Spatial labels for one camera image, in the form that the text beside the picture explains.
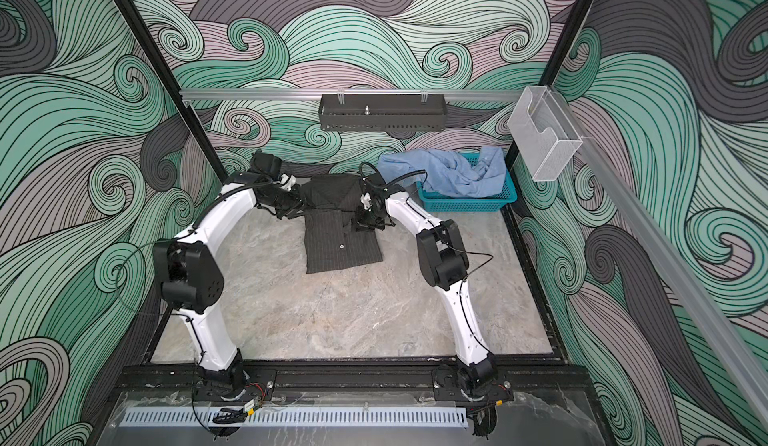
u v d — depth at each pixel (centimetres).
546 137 80
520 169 110
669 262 52
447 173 114
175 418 70
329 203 111
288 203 79
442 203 114
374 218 87
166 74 88
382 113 95
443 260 60
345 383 75
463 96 95
